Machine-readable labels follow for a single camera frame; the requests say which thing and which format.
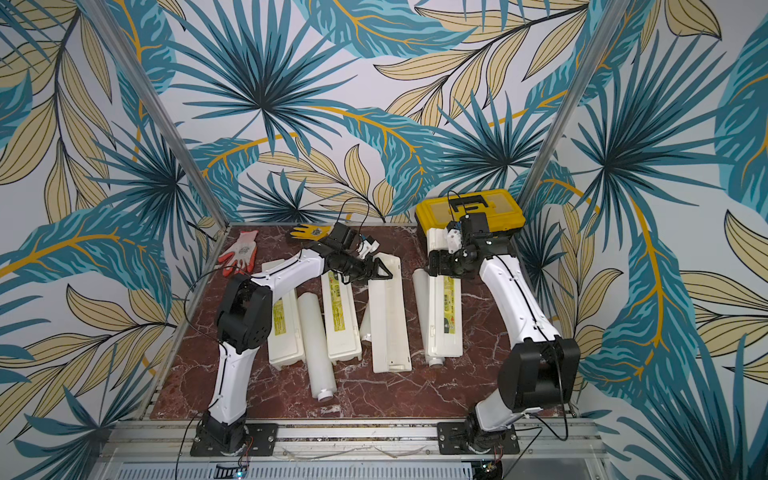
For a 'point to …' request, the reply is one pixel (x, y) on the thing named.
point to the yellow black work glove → (312, 232)
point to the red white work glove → (243, 258)
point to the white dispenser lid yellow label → (439, 300)
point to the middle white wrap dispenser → (340, 317)
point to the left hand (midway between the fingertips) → (384, 279)
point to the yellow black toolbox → (505, 213)
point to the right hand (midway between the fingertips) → (442, 267)
